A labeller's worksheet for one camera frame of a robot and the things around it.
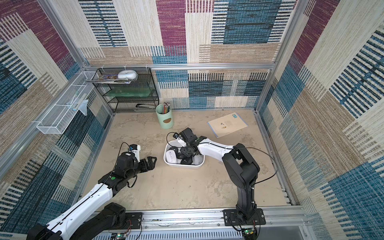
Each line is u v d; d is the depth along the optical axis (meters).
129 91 0.96
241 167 0.49
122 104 1.19
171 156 0.90
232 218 0.73
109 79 0.92
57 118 0.71
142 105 1.11
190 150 0.75
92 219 0.57
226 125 1.11
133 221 0.73
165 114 1.00
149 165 0.74
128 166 0.64
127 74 0.89
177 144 0.84
